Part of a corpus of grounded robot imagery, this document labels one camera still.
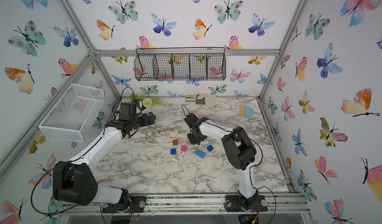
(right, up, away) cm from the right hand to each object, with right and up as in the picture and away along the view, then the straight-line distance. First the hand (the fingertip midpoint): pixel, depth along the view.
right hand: (195, 138), depth 94 cm
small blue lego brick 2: (+9, -5, -3) cm, 11 cm away
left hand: (-26, +14, -8) cm, 31 cm away
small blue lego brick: (-14, -7, -3) cm, 16 cm away
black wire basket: (-10, +48, +4) cm, 49 cm away
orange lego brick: (-13, -2, 0) cm, 13 cm away
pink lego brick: (-7, -5, -3) cm, 9 cm away
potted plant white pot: (-33, +22, -1) cm, 40 cm away
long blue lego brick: (+3, -9, -4) cm, 10 cm away
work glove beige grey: (+4, +27, +24) cm, 37 cm away
